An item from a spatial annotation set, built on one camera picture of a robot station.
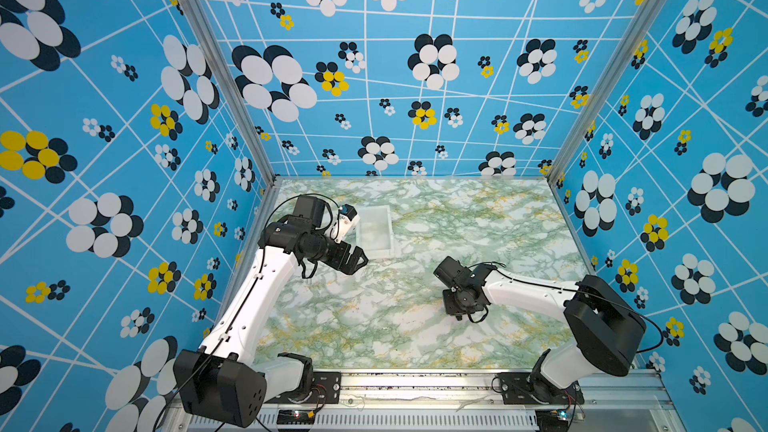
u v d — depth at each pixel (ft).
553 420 2.28
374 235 3.37
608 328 1.44
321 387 2.39
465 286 2.15
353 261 2.18
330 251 2.11
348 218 2.23
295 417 2.37
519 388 2.33
